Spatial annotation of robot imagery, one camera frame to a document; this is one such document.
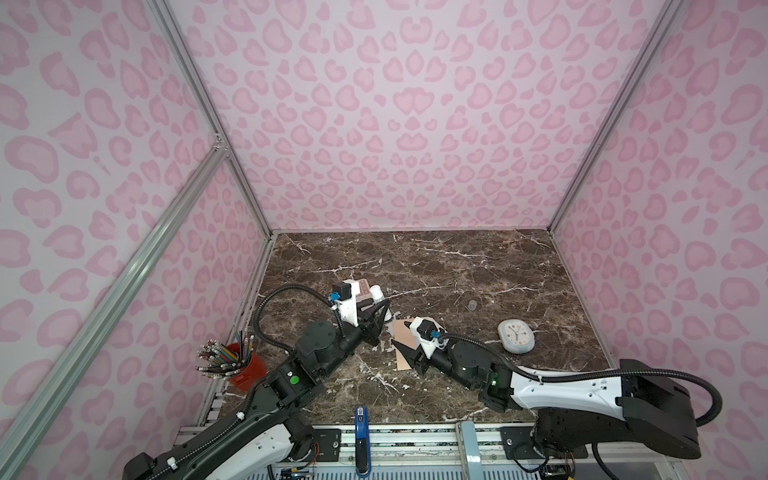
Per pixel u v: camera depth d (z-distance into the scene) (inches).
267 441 23.4
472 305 38.5
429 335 23.1
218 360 28.3
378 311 25.8
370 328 23.1
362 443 28.3
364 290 39.7
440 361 24.9
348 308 23.5
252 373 30.2
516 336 34.8
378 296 25.7
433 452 28.5
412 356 25.0
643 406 16.4
